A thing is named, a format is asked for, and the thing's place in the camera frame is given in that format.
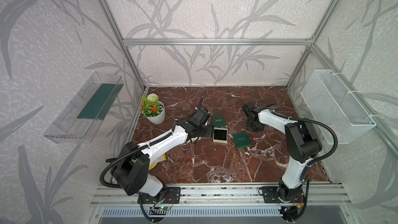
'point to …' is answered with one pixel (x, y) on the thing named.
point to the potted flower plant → (153, 109)
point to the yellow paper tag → (160, 158)
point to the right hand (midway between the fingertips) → (252, 127)
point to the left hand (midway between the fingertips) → (211, 131)
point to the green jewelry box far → (218, 121)
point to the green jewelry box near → (241, 139)
